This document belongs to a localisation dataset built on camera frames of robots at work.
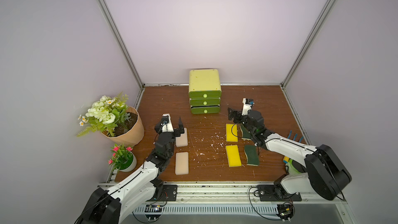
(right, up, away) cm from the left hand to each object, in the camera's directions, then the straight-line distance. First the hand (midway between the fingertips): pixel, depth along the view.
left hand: (173, 117), depth 80 cm
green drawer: (+17, +8, +15) cm, 24 cm away
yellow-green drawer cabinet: (+17, +14, +8) cm, 24 cm away
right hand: (+35, +7, +4) cm, 35 cm away
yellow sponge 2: (+33, -22, +5) cm, 40 cm away
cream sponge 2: (+5, -25, +1) cm, 25 cm away
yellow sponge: (+32, -13, +10) cm, 36 cm away
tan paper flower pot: (-21, -6, -3) cm, 22 cm away
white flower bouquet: (-27, +3, -15) cm, 31 cm away
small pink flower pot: (-25, -21, -3) cm, 33 cm away
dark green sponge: (+43, -19, +3) cm, 47 cm away
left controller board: (-8, -44, -9) cm, 45 cm away
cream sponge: (+3, -15, +11) cm, 19 cm away
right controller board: (+54, -42, -10) cm, 69 cm away
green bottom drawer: (+17, +3, +20) cm, 27 cm away
